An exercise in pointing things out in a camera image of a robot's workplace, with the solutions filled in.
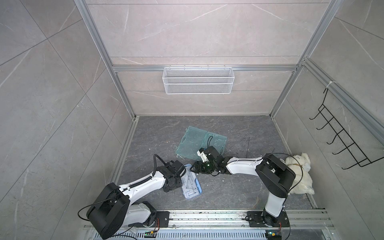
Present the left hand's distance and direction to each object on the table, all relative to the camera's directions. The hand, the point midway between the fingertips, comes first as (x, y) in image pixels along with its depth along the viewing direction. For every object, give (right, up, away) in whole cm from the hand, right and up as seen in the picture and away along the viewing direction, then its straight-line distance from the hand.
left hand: (179, 182), depth 86 cm
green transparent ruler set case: (+9, +24, +21) cm, 33 cm away
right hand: (+9, +6, +1) cm, 11 cm away
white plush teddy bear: (+70, +10, -2) cm, 71 cm away
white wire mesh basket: (+12, +65, +15) cm, 67 cm away
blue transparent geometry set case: (+7, -1, -3) cm, 8 cm away
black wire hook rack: (+77, +21, -25) cm, 84 cm away
